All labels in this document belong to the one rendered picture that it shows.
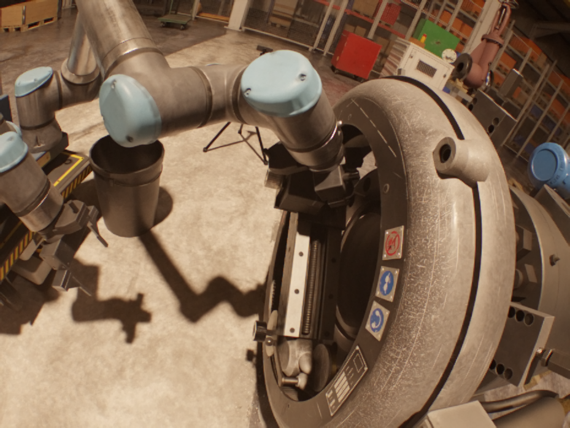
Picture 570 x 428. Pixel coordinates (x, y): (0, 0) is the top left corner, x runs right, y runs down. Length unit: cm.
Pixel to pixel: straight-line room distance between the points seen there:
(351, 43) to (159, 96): 541
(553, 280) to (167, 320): 113
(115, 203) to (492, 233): 115
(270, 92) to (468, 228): 25
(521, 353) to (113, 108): 51
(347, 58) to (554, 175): 503
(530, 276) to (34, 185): 85
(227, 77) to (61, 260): 43
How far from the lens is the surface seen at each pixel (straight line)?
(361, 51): 576
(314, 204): 56
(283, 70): 35
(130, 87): 34
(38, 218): 55
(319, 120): 38
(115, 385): 105
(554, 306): 67
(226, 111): 41
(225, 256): 129
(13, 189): 52
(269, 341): 64
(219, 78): 41
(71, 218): 53
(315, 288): 61
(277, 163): 49
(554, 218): 78
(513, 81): 44
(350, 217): 71
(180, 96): 36
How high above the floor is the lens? 101
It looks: 39 degrees down
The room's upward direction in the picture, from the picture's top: 23 degrees clockwise
